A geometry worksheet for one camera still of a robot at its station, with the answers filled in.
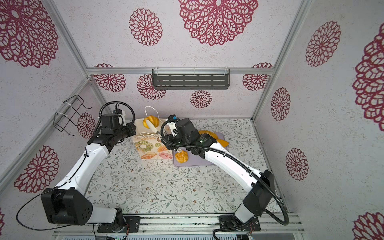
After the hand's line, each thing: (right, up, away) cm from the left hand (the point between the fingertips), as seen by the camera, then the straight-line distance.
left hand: (136, 129), depth 83 cm
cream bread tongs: (+13, 0, -11) cm, 17 cm away
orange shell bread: (+11, +5, -7) cm, 14 cm away
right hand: (+18, -4, -12) cm, 22 cm away
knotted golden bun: (+25, -17, +12) cm, 33 cm away
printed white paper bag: (+6, -8, +2) cm, 11 cm away
